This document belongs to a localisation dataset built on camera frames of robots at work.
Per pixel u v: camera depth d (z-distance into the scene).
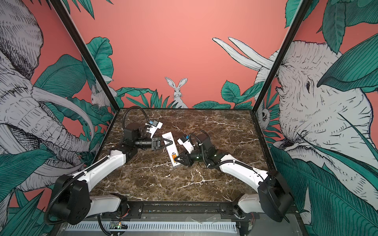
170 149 0.73
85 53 0.86
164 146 0.72
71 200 0.40
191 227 0.70
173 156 0.73
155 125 0.70
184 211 0.76
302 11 0.70
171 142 0.72
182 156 0.69
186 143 0.69
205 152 0.62
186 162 0.67
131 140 0.64
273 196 0.41
